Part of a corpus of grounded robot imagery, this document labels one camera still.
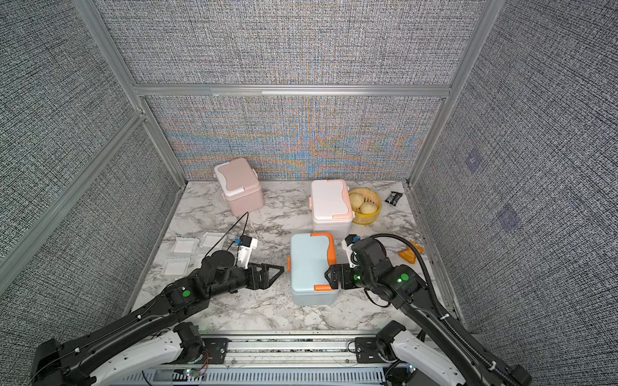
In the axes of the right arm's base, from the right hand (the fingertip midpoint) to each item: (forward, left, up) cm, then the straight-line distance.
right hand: (337, 268), depth 73 cm
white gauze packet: (+17, +59, -18) cm, 64 cm away
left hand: (-1, +17, +2) cm, 17 cm away
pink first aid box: (+37, +37, -3) cm, 52 cm away
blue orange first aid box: (+6, +8, -3) cm, 10 cm away
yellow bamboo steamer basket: (+39, -13, -12) cm, 42 cm away
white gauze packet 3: (+9, +60, -18) cm, 63 cm away
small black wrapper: (+41, -31, -16) cm, 54 cm away
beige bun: (+33, -17, -13) cm, 39 cm away
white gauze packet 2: (+21, +50, -18) cm, 57 cm away
